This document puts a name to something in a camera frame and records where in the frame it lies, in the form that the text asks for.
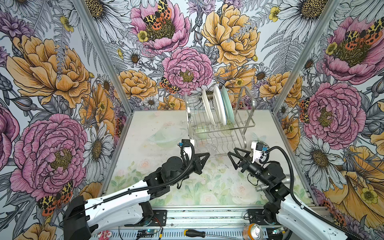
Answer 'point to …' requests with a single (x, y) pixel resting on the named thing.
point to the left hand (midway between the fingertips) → (208, 158)
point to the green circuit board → (151, 231)
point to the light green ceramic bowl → (201, 132)
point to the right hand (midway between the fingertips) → (230, 156)
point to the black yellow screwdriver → (198, 234)
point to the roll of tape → (255, 232)
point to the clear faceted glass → (211, 147)
